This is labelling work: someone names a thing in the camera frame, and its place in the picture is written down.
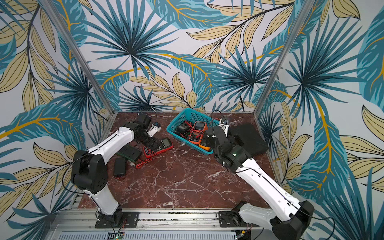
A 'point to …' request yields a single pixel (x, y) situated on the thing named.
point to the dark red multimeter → (165, 144)
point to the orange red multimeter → (197, 132)
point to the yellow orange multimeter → (207, 148)
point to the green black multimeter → (182, 128)
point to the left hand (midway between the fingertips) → (151, 144)
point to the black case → (253, 143)
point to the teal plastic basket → (189, 114)
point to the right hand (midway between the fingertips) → (215, 133)
